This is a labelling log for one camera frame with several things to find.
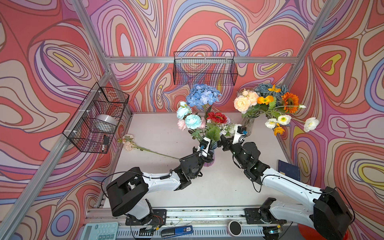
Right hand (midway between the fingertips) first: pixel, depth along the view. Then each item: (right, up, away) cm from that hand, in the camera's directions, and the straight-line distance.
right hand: (223, 134), depth 77 cm
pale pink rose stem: (-60, -6, +21) cm, 64 cm away
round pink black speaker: (+3, -42, -10) cm, 44 cm away
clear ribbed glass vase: (+20, +6, +18) cm, 27 cm away
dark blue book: (+42, -22, +12) cm, 49 cm away
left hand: (-6, -3, -3) cm, 7 cm away
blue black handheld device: (-27, -44, -11) cm, 53 cm away
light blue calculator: (-59, -45, -8) cm, 75 cm away
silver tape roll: (-58, +6, -7) cm, 59 cm away
